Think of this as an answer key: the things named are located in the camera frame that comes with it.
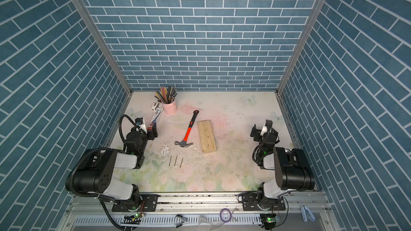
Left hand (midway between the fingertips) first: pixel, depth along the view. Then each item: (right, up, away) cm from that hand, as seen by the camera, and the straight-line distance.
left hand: (152, 123), depth 91 cm
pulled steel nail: (+14, -21, -4) cm, 26 cm away
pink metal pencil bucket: (+8, +8, +12) cm, 16 cm away
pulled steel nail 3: (+18, -21, -4) cm, 28 cm away
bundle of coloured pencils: (+5, +17, +11) cm, 21 cm away
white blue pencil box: (-3, +2, +14) cm, 15 cm away
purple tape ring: (+43, -39, -20) cm, 61 cm away
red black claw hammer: (+18, -12, +3) cm, 22 cm away
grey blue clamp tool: (+77, -38, -21) cm, 88 cm away
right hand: (+66, -3, +1) cm, 66 cm away
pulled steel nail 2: (+11, -21, -4) cm, 24 cm away
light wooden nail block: (+32, -9, +3) cm, 33 cm away
